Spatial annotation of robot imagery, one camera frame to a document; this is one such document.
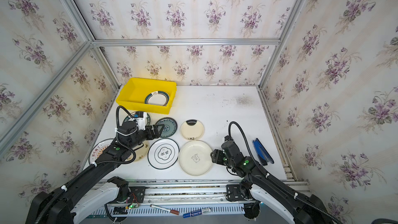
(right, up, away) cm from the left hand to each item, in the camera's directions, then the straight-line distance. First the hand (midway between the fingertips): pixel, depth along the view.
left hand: (158, 124), depth 81 cm
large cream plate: (+20, -19, +4) cm, 28 cm away
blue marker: (+21, -37, -13) cm, 45 cm away
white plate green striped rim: (-9, +14, +31) cm, 35 cm away
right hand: (+29, -18, +1) cm, 34 cm away
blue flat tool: (+57, -17, +5) cm, 60 cm away
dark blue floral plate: (+3, -5, +16) cm, 17 cm away
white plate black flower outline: (+2, -18, +5) cm, 18 cm away
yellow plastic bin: (-28, +19, +36) cm, 50 cm away
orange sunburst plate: (-37, -15, +7) cm, 40 cm away
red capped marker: (+10, -38, -12) cm, 41 cm away
